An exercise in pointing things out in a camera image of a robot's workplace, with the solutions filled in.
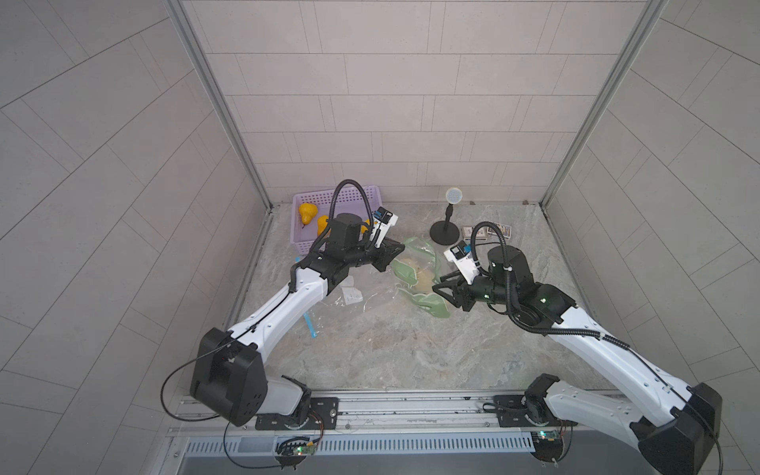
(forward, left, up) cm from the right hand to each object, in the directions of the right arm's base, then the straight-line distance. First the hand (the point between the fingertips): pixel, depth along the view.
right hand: (438, 285), depth 71 cm
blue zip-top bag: (+6, +23, -12) cm, 27 cm away
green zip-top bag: (+11, +3, -8) cm, 14 cm away
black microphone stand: (+28, -8, -14) cm, 32 cm away
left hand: (+11, +7, +2) cm, 14 cm away
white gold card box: (+30, -22, -19) cm, 42 cm away
